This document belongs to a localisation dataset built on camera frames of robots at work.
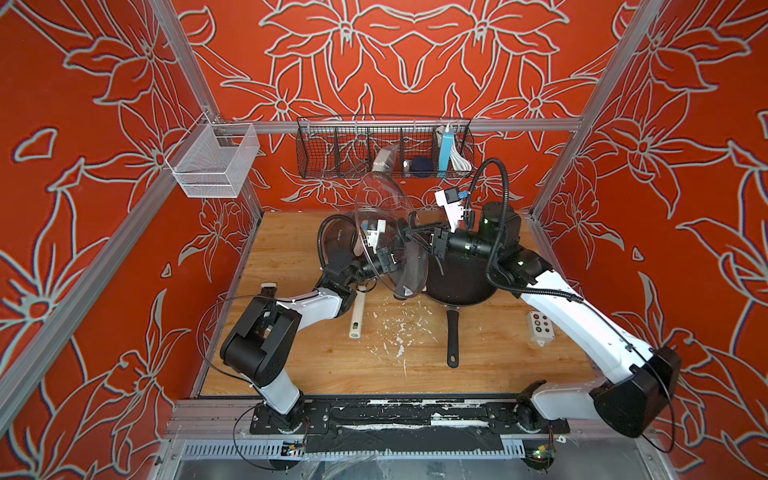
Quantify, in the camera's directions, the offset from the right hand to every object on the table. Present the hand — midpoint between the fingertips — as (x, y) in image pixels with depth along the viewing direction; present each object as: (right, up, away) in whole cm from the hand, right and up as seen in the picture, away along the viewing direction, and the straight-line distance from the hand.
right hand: (404, 233), depth 63 cm
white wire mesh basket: (-59, +24, +29) cm, 70 cm away
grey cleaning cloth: (+3, -9, +7) cm, 12 cm away
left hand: (+4, -5, +8) cm, 11 cm away
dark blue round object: (+8, +22, +33) cm, 41 cm away
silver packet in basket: (-4, +24, +29) cm, 38 cm away
